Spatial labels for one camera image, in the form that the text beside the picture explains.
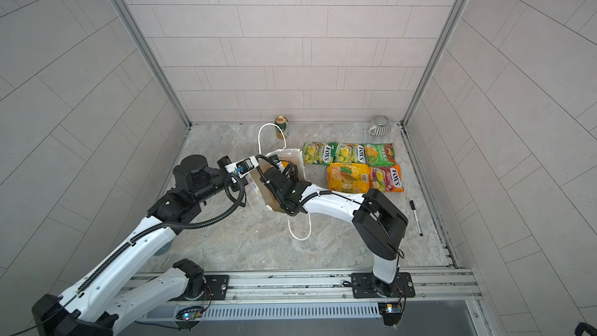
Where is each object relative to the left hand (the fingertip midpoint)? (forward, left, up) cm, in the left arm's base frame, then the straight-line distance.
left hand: (259, 156), depth 68 cm
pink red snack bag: (+8, -46, -27) cm, 54 cm away
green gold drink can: (+34, -2, -20) cm, 39 cm away
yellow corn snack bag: (+7, -31, -25) cm, 40 cm away
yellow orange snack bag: (0, -7, -3) cm, 8 cm away
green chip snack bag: (+20, -46, -27) cm, 57 cm away
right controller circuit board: (-36, -40, -30) cm, 62 cm away
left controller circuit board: (-36, +18, -25) cm, 48 cm away
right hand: (+4, -4, -21) cm, 22 cm away
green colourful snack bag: (+21, -33, -27) cm, 47 cm away
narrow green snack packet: (+21, -19, -27) cm, 39 cm away
